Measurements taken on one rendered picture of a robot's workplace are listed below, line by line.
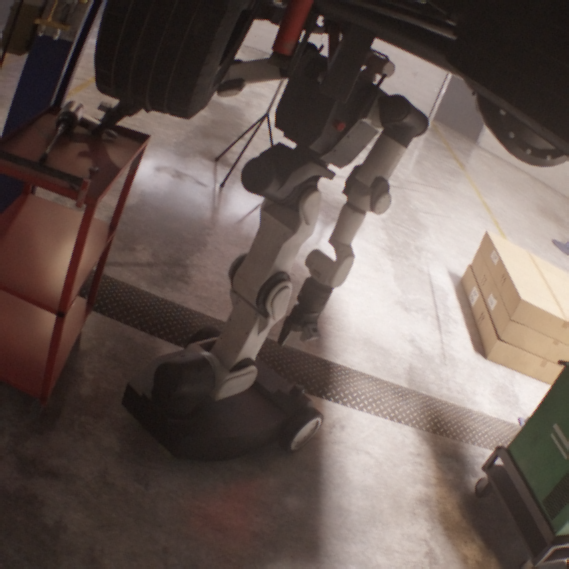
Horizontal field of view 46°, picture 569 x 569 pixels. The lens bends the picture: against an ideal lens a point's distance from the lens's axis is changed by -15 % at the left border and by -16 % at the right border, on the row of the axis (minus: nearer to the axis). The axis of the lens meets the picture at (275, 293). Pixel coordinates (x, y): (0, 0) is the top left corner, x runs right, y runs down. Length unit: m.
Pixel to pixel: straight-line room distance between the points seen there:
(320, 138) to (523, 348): 2.65
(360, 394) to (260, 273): 1.12
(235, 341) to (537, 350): 2.42
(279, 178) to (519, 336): 2.59
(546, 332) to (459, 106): 8.02
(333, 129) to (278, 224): 0.39
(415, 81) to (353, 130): 9.81
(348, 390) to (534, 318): 1.51
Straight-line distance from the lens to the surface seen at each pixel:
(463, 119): 12.18
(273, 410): 2.76
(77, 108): 2.56
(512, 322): 4.37
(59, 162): 2.29
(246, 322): 2.54
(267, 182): 2.12
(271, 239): 2.38
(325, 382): 3.32
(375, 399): 3.39
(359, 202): 2.17
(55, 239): 2.60
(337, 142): 2.19
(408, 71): 11.95
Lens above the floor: 1.69
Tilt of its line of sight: 26 degrees down
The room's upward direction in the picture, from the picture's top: 24 degrees clockwise
